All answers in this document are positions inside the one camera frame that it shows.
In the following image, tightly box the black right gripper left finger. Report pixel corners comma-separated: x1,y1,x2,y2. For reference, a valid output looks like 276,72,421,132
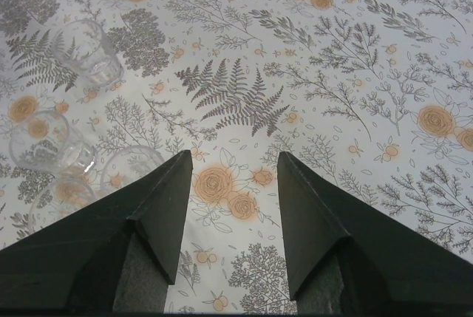
1,150,192,312

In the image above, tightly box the small clear glass right front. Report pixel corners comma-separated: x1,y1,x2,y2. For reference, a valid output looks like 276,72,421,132
101,146,165,194

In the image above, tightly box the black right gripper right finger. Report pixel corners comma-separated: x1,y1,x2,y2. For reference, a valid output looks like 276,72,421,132
277,151,472,314

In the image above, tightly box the small clear glass right back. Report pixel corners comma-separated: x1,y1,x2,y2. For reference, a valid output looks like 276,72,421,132
9,111,98,177

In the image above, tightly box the floral patterned tablecloth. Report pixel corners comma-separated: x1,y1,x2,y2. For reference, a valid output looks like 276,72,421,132
1,0,472,314

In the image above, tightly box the large clear tumbler right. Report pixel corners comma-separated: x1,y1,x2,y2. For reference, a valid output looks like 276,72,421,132
27,178,96,234

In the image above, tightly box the small clear glass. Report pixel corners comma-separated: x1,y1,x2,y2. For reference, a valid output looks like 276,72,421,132
101,146,165,194
9,111,98,177

